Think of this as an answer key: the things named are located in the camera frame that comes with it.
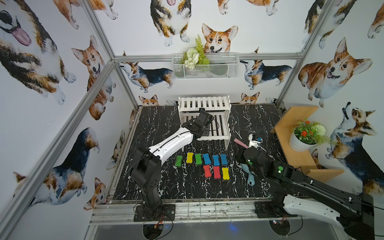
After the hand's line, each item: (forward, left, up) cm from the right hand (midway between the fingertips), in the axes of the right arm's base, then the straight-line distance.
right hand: (240, 145), depth 75 cm
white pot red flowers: (+4, -34, +1) cm, 35 cm away
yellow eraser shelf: (+2, +27, -19) cm, 33 cm away
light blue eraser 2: (0, +11, -18) cm, 22 cm away
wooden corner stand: (-3, -38, -14) cm, 40 cm away
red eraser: (-7, +16, -19) cm, 26 cm away
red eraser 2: (-6, +11, -20) cm, 23 cm away
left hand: (+16, +19, -3) cm, 25 cm away
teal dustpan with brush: (-12, -7, -18) cm, 22 cm away
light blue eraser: (+1, +17, -19) cm, 25 cm away
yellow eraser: (-7, +6, -20) cm, 22 cm away
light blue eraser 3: (+1, +6, -18) cm, 19 cm away
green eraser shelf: (+2, +22, -19) cm, 29 cm away
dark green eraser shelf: (+1, +34, -19) cm, 39 cm away
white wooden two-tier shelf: (+21, +10, +7) cm, 24 cm away
